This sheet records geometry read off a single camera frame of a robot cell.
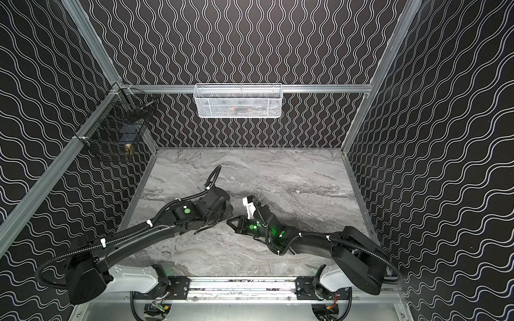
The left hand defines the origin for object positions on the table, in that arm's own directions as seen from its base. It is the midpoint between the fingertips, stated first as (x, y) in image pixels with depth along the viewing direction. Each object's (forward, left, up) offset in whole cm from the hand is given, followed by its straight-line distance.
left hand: (237, 211), depth 76 cm
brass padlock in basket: (+20, +47, +13) cm, 52 cm away
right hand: (-4, +4, -4) cm, 7 cm away
